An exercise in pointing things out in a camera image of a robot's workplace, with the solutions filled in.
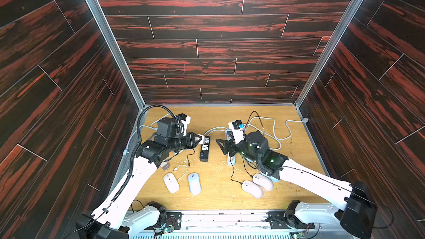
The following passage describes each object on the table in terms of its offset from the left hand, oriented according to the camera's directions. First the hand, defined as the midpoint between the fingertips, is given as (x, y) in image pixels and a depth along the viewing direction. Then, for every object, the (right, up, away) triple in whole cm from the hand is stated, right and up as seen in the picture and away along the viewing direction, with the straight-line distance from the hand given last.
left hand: (200, 138), depth 72 cm
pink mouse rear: (+32, -24, +11) cm, 41 cm away
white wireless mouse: (-16, -24, +11) cm, 31 cm away
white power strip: (+16, -14, +18) cm, 28 cm away
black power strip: (+1, -10, +21) cm, 23 cm away
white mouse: (-4, -23, +12) cm, 26 cm away
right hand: (+11, +2, +2) cm, 12 cm away
